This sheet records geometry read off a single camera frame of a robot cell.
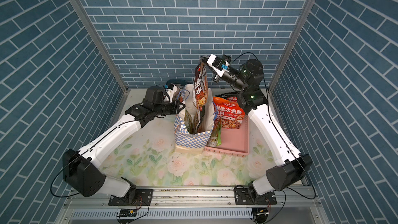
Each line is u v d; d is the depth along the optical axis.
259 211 0.71
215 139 0.87
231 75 0.52
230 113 0.87
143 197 0.73
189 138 0.74
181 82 1.18
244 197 0.74
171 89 0.71
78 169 0.40
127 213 0.72
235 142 0.93
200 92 0.60
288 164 0.40
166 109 0.67
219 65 0.44
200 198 0.75
